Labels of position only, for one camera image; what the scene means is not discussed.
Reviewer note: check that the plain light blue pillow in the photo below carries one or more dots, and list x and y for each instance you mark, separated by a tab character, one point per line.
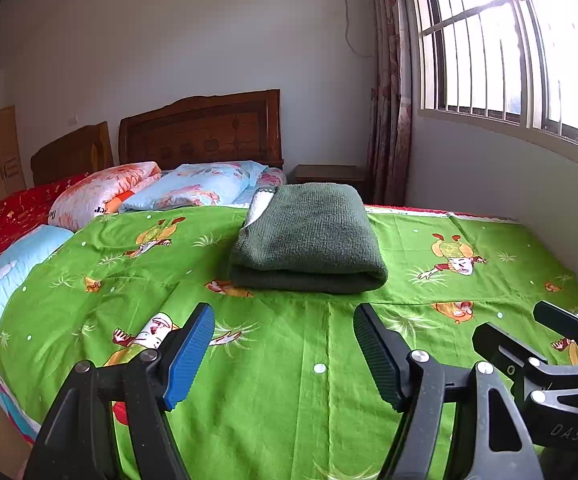
17	261

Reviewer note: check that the green and white knit sweater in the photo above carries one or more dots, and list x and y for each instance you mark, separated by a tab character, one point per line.
311	237

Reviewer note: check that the small wooden headboard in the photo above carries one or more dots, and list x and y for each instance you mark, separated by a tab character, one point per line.
87	149

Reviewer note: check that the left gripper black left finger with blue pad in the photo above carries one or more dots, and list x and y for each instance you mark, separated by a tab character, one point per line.
77	438

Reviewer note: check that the green cartoon print bed sheet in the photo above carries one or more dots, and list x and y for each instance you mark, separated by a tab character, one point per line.
283	391

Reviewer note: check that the light blue floral pillow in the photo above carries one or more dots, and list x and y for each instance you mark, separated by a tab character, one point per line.
208	184

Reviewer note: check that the red patterned blanket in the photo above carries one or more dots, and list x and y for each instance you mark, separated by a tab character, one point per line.
24	211

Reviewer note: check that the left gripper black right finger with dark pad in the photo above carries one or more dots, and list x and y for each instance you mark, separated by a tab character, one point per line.
488	438

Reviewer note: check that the barred window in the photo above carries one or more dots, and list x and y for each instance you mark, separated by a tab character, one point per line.
508	61

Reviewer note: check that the pink floral pillow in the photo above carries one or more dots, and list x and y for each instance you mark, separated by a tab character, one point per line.
101	193

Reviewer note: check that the large carved wooden headboard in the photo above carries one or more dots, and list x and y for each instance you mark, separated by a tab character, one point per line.
239	126

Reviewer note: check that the wooden nightstand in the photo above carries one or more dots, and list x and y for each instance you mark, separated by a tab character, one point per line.
354	176

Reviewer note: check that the red floral curtain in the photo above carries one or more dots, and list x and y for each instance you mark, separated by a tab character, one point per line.
391	102

